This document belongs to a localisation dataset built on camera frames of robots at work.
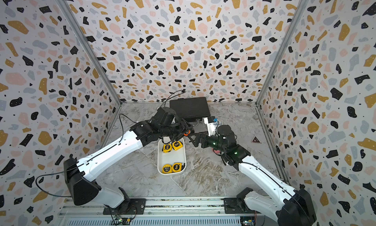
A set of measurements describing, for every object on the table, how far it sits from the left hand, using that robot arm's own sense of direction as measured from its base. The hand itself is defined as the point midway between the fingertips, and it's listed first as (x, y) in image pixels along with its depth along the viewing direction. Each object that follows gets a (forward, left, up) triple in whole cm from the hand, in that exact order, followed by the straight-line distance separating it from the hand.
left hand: (193, 128), depth 71 cm
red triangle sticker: (+10, -42, -29) cm, 52 cm away
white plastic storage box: (-2, +14, -27) cm, 30 cm away
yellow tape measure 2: (+5, +11, -26) cm, 29 cm away
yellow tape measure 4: (-9, +10, -26) cm, 29 cm away
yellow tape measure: (+3, +17, -26) cm, 31 cm away
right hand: (-2, 0, -3) cm, 4 cm away
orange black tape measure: (-3, +3, -1) cm, 5 cm away
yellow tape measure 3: (-10, +16, -25) cm, 31 cm away
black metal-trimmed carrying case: (+37, +1, -27) cm, 46 cm away
